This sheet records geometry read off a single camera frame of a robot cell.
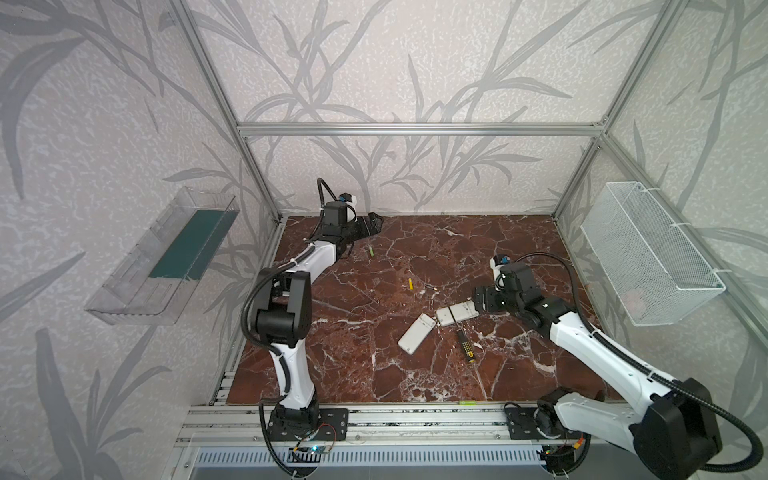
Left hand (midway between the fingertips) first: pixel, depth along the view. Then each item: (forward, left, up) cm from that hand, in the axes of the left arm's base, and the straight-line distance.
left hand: (377, 212), depth 96 cm
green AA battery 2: (-52, -26, -17) cm, 61 cm away
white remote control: (-34, -13, -18) cm, 40 cm away
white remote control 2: (-29, -23, -16) cm, 40 cm away
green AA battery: (-3, +3, -18) cm, 18 cm away
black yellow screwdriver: (-38, -27, -15) cm, 49 cm away
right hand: (-23, -33, -4) cm, 41 cm away
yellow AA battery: (-16, -11, -18) cm, 27 cm away
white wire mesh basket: (-34, -62, +17) cm, 73 cm away
